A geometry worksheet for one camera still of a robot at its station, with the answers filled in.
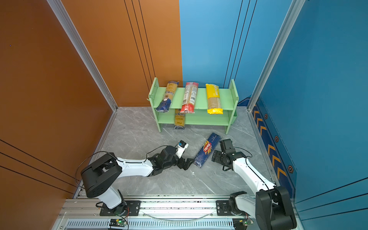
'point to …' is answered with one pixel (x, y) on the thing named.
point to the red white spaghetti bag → (190, 97)
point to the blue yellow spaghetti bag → (165, 104)
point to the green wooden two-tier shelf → (228, 97)
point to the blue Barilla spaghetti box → (208, 150)
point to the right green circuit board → (242, 224)
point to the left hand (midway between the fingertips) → (190, 155)
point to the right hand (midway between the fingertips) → (217, 158)
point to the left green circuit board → (117, 222)
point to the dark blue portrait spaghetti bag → (179, 120)
